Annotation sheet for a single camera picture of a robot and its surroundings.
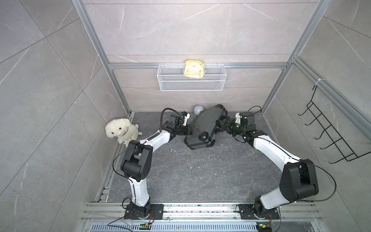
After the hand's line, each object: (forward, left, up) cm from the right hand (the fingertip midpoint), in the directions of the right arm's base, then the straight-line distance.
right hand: (220, 122), depth 86 cm
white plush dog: (0, +61, -5) cm, 61 cm away
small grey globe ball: (+25, +12, -13) cm, 30 cm away
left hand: (+1, +14, -6) cm, 15 cm away
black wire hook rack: (-23, -49, +10) cm, 55 cm away
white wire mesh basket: (+34, +30, +9) cm, 47 cm away
